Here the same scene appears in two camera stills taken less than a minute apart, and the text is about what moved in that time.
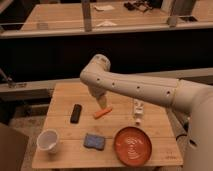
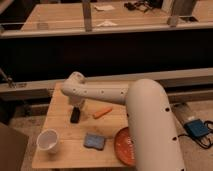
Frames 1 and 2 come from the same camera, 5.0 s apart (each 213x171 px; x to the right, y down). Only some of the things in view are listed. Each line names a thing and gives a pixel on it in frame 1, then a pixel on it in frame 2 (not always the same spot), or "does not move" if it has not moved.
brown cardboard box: x=13 y=144 does not move
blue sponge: x=92 y=141 does not move
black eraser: x=75 y=117 does not move
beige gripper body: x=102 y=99 -> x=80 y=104
